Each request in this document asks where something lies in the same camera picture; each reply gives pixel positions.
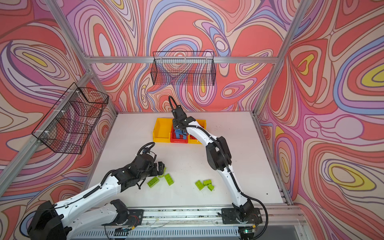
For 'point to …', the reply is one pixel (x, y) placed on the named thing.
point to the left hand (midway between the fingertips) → (160, 165)
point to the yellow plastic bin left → (162, 130)
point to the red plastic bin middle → (173, 138)
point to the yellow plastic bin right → (191, 140)
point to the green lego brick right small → (207, 182)
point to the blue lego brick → (180, 131)
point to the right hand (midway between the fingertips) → (180, 124)
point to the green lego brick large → (199, 185)
